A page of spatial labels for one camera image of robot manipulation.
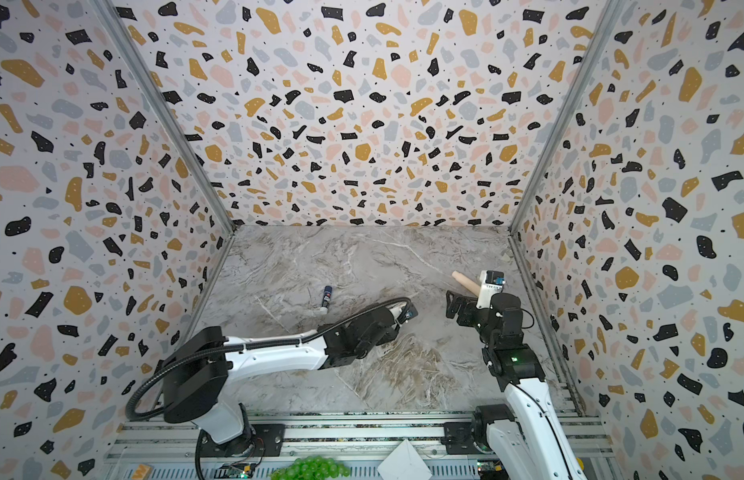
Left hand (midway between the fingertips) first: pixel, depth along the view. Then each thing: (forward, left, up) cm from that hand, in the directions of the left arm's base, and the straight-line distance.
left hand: (392, 304), depth 81 cm
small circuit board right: (-36, -23, -17) cm, 46 cm away
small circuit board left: (-35, +37, -16) cm, 53 cm away
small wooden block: (-35, +58, -15) cm, 70 cm away
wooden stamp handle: (+15, -29, -16) cm, 36 cm away
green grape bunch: (-35, +18, -12) cm, 41 cm away
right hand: (0, -17, +7) cm, 19 cm away
